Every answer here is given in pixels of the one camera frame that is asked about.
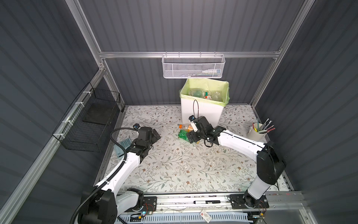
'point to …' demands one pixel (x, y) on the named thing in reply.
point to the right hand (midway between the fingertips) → (194, 132)
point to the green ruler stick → (258, 125)
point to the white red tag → (205, 215)
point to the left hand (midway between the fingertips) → (151, 135)
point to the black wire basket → (89, 125)
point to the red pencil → (270, 129)
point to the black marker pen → (207, 201)
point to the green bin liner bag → (208, 84)
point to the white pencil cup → (253, 134)
